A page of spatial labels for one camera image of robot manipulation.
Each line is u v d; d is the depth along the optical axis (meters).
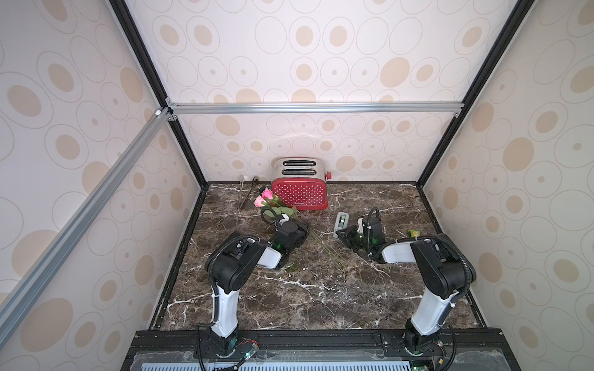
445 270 0.49
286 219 0.91
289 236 0.75
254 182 1.18
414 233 1.00
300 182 0.98
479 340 0.76
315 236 0.93
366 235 0.76
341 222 1.00
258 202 0.95
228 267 0.51
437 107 0.90
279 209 0.95
